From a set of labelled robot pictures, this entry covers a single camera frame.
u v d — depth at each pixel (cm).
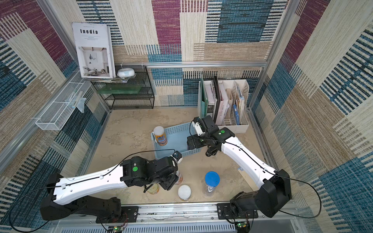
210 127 60
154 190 79
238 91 94
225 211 73
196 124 72
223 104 84
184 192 75
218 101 85
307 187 67
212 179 66
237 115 93
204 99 83
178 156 60
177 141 99
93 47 77
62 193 39
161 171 48
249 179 85
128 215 73
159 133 89
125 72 87
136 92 94
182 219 73
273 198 41
